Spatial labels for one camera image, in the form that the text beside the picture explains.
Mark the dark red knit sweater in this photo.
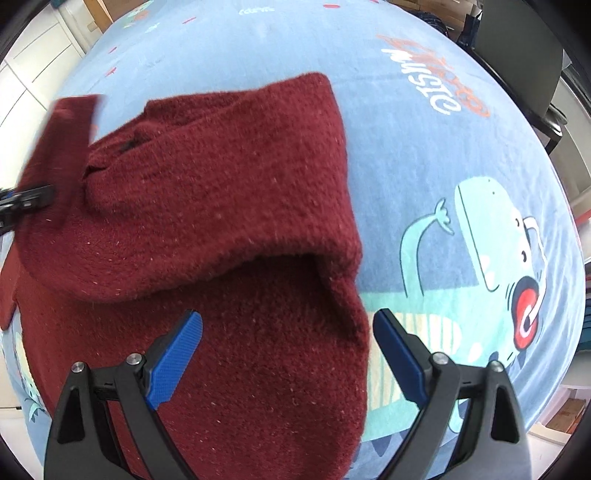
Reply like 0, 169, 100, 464
1, 73, 369, 479

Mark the white wardrobe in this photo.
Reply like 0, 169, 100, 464
0, 4, 89, 135

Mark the blue cartoon bed sheet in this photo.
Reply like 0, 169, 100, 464
1, 1, 585, 479

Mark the black office chair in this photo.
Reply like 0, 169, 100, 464
467, 1, 577, 155

